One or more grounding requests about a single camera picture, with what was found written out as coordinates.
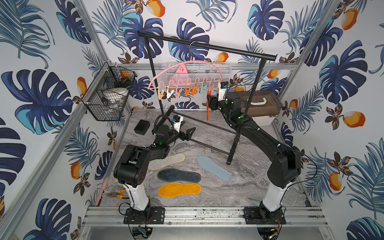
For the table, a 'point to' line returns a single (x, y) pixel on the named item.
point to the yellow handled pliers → (114, 194)
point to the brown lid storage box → (265, 106)
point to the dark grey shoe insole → (174, 175)
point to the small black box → (142, 127)
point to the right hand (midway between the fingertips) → (213, 93)
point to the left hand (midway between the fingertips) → (189, 122)
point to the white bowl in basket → (115, 95)
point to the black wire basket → (110, 77)
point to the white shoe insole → (213, 169)
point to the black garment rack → (232, 152)
